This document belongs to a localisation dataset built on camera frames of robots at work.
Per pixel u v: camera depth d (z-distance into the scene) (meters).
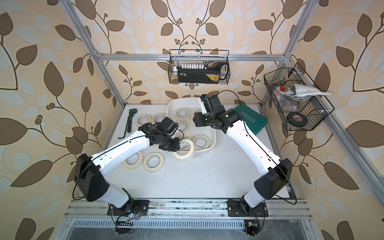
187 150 0.75
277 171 0.41
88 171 0.42
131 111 1.15
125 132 1.05
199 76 0.84
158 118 1.12
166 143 0.66
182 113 1.14
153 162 0.90
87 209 0.75
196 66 0.83
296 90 0.64
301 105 0.73
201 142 0.99
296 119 0.72
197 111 1.12
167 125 0.63
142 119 1.12
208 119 0.62
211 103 0.54
